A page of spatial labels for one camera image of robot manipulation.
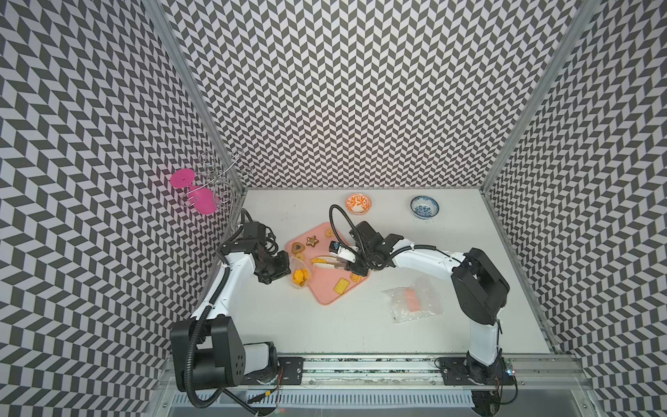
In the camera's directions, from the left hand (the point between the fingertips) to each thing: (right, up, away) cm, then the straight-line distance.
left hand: (289, 272), depth 82 cm
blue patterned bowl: (+51, +22, +26) cm, 61 cm away
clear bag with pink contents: (+41, -10, +2) cm, 42 cm away
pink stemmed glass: (-30, +23, +6) cm, 39 cm away
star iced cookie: (+5, +8, +17) cm, 19 cm away
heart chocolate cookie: (-1, +6, +16) cm, 17 cm away
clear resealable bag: (0, +1, +7) cm, 7 cm away
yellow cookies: (+3, -3, +5) cm, 7 cm away
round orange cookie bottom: (+22, -4, +8) cm, 24 cm away
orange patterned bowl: (+24, +23, +29) cm, 44 cm away
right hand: (+20, +2, +8) cm, 22 cm away
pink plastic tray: (+11, -5, +7) cm, 14 cm away
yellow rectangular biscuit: (+17, -6, +7) cm, 19 cm away
